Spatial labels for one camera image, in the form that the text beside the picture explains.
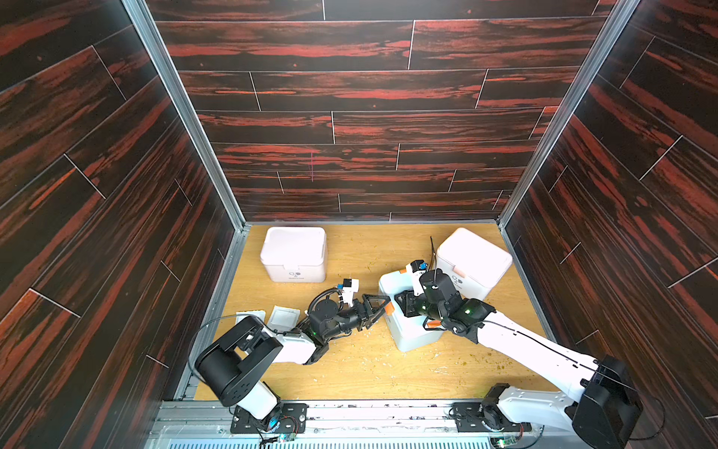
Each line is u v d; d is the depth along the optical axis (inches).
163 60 28.9
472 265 35.9
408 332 29.5
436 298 23.8
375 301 28.7
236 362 17.8
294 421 28.4
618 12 26.1
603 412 15.2
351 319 28.5
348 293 30.7
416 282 24.7
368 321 27.7
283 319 36.8
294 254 35.8
